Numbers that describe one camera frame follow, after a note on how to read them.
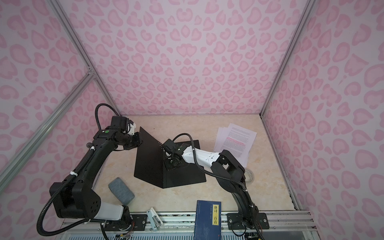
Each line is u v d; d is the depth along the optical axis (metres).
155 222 0.72
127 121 0.68
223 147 1.01
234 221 0.74
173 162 0.77
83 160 0.48
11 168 0.51
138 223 0.74
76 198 0.41
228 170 0.53
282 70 0.92
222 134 1.08
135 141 0.73
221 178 0.46
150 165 0.93
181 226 0.73
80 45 0.81
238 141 1.05
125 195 0.80
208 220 0.73
